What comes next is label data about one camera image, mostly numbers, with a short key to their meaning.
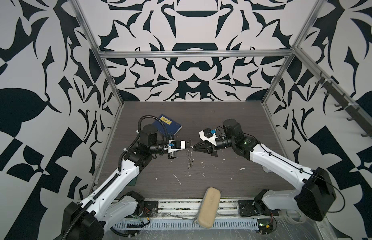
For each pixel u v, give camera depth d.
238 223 0.71
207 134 0.58
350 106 0.59
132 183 0.82
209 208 0.72
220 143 0.64
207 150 0.65
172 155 0.61
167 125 1.05
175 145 0.54
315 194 0.40
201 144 0.68
